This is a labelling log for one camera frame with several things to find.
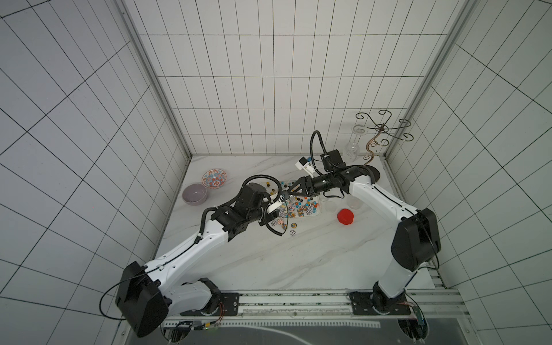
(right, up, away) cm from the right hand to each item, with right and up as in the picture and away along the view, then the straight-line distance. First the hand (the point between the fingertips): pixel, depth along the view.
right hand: (293, 187), depth 80 cm
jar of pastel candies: (-4, -16, +14) cm, 21 cm away
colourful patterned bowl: (-39, +2, +27) cm, 47 cm away
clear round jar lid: (+19, -10, +18) cm, 28 cm away
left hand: (-9, -7, -1) cm, 12 cm away
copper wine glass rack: (+37, +20, +7) cm, 43 cm away
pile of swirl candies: (+2, -12, +17) cm, 20 cm away
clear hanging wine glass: (+27, +16, +12) cm, 34 cm away
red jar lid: (+25, -14, +15) cm, 32 cm away
